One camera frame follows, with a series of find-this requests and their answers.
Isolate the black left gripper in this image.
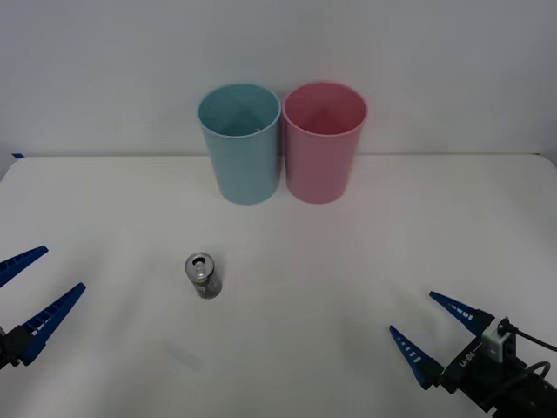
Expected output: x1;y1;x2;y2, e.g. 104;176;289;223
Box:
0;246;87;372

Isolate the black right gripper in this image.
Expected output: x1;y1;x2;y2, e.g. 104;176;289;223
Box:
388;290;557;418

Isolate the silver and black drink can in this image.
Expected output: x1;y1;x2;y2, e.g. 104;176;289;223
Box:
184;251;224;300

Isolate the pink plastic bin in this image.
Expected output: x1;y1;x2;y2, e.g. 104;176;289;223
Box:
281;81;370;205

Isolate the pale blue plastic bin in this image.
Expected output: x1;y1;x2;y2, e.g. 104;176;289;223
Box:
197;83;282;206

